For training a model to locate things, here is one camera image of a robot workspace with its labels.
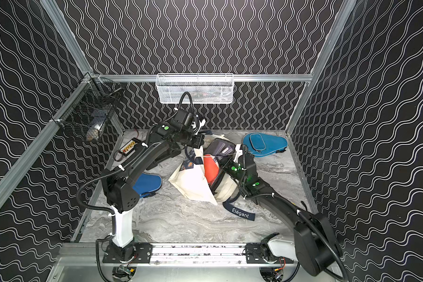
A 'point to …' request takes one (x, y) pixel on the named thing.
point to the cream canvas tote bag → (193, 181)
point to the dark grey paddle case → (221, 149)
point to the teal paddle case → (262, 144)
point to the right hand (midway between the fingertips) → (216, 156)
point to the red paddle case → (211, 168)
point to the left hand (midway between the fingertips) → (203, 137)
